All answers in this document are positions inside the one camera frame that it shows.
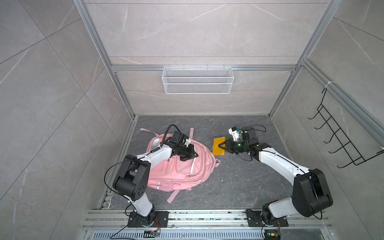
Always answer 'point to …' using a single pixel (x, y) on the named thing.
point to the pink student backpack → (175, 175)
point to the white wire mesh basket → (197, 80)
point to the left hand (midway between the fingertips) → (199, 152)
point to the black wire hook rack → (354, 155)
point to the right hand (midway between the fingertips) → (219, 144)
